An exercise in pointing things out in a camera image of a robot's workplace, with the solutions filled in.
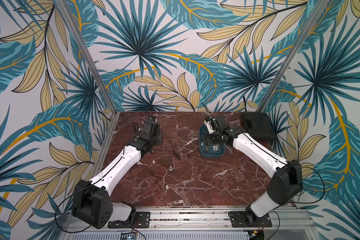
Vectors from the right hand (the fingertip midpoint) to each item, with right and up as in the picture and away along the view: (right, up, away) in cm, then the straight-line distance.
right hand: (208, 136), depth 86 cm
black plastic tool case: (+39, +7, +20) cm, 45 cm away
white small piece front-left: (-24, -28, -3) cm, 37 cm away
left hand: (-29, 0, -3) cm, 29 cm away
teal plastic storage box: (+7, -9, +12) cm, 17 cm away
